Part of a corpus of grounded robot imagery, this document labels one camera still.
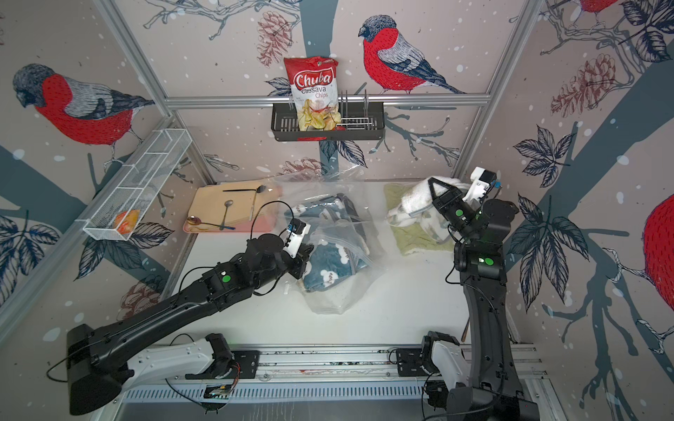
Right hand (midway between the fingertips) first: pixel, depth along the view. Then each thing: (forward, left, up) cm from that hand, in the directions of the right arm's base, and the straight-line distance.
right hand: (425, 178), depth 65 cm
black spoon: (+30, +60, -36) cm, 76 cm away
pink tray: (+13, +59, -40) cm, 73 cm away
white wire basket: (+5, +84, -10) cm, 84 cm away
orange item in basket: (-11, +77, -6) cm, 78 cm away
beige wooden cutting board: (+24, +78, -41) cm, 91 cm away
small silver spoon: (+24, +75, -40) cm, 88 cm away
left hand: (-10, +28, -16) cm, 34 cm away
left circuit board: (-43, +55, -42) cm, 81 cm away
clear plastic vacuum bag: (-12, +19, -42) cm, 47 cm away
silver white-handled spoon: (+19, +62, -40) cm, 77 cm away
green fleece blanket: (+7, -4, -38) cm, 39 cm away
